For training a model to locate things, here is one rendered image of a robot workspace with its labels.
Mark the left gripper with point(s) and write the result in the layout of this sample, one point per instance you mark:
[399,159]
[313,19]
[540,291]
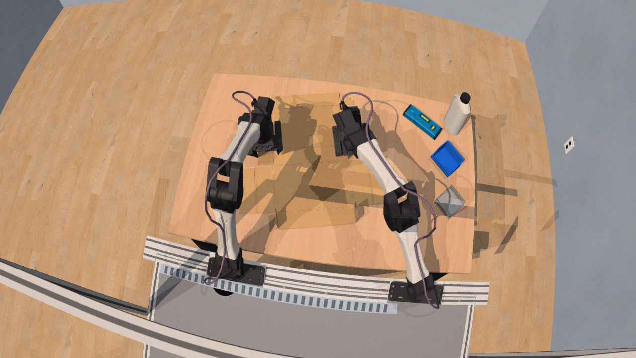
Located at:
[270,143]

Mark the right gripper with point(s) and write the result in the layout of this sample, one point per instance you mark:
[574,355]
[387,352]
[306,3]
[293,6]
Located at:
[338,138]

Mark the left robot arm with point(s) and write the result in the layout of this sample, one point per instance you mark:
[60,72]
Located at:
[226,197]

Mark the blue plastic bin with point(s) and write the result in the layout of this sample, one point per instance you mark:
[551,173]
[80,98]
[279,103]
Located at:
[447,158]

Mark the blue spirit level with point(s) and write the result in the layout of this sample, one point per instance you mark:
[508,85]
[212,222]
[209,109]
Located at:
[422,121]

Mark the white plastic bottle with black cap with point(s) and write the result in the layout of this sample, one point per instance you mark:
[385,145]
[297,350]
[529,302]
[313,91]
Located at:
[457,113]

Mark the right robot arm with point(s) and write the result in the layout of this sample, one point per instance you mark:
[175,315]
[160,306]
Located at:
[402,218]

